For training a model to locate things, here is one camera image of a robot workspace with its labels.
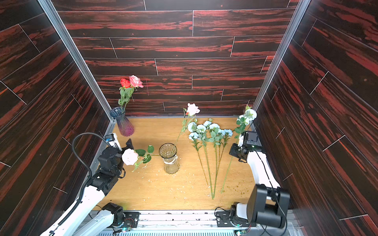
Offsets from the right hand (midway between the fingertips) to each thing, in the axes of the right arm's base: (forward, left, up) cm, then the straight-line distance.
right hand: (237, 151), depth 88 cm
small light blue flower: (+19, +4, -8) cm, 21 cm away
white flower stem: (+20, +17, -9) cm, 28 cm away
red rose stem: (+28, +71, +21) cm, 80 cm away
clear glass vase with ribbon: (-6, +40, +6) cm, 41 cm away
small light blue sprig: (+15, +26, -7) cm, 31 cm away
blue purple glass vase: (+18, +76, -2) cm, 78 cm away
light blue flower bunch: (+21, -9, +10) cm, 25 cm away
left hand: (-5, +62, +14) cm, 64 cm away
